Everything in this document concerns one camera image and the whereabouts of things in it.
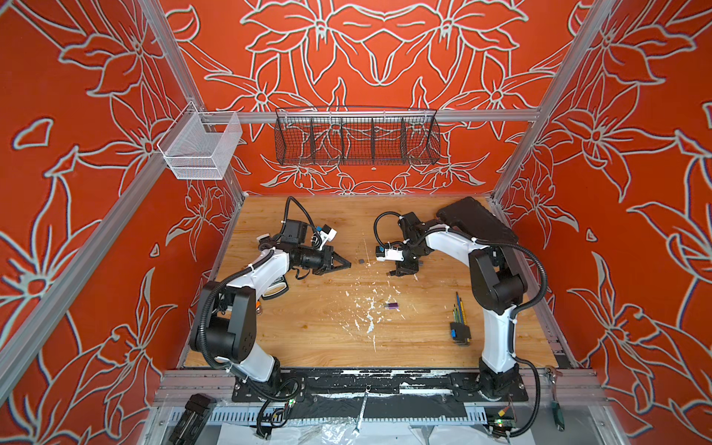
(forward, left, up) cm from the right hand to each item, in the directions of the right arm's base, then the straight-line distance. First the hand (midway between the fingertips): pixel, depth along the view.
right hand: (399, 260), depth 97 cm
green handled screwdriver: (-43, -37, -2) cm, 56 cm away
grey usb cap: (+1, +14, -2) cm, 14 cm away
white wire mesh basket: (+27, +70, +31) cm, 81 cm away
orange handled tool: (-17, +47, 0) cm, 50 cm away
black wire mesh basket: (+33, +16, +30) cm, 47 cm away
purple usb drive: (-16, +3, -1) cm, 17 cm away
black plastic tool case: (+19, -31, +2) cm, 36 cm away
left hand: (-9, +18, +12) cm, 24 cm away
